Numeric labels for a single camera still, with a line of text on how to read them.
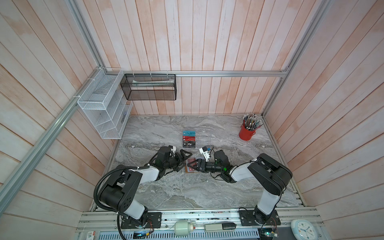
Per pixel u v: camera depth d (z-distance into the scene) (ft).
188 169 2.89
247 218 2.41
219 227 2.22
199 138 3.44
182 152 2.68
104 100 2.52
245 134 3.26
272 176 1.61
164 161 2.37
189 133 3.29
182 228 2.12
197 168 2.50
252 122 3.13
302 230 2.25
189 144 3.29
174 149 2.87
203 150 2.75
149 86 3.23
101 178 1.39
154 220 2.39
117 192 1.48
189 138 3.31
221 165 2.40
